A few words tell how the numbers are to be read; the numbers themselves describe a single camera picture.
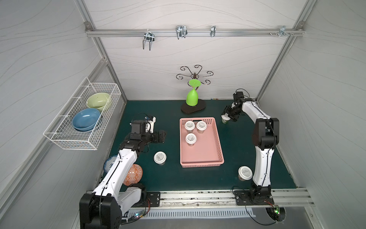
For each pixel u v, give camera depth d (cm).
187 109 114
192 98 91
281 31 77
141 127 63
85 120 65
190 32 79
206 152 91
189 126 96
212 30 74
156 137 72
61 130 58
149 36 78
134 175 80
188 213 70
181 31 77
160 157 82
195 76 92
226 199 75
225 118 100
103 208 38
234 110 88
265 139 59
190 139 89
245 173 76
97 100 73
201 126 96
